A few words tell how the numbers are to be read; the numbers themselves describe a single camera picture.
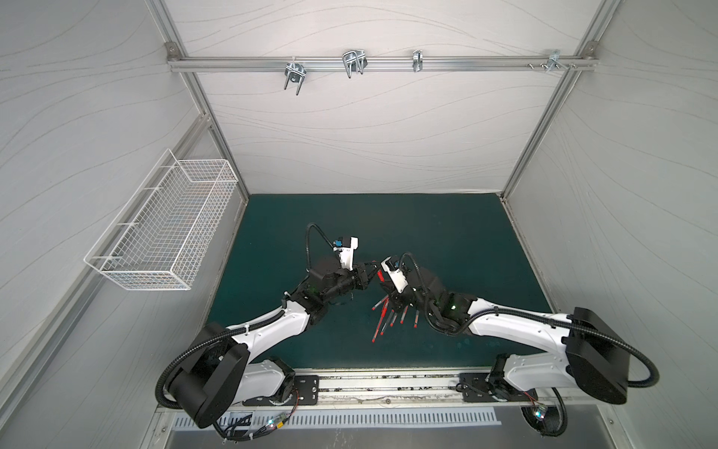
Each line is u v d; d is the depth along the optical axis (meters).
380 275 0.78
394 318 0.86
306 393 0.74
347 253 0.73
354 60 0.76
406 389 0.75
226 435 0.67
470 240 1.08
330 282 0.65
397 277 0.69
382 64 0.79
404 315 0.86
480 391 0.72
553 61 0.77
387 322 0.86
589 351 0.42
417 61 0.78
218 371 0.41
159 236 0.68
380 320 0.86
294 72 0.79
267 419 0.70
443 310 0.61
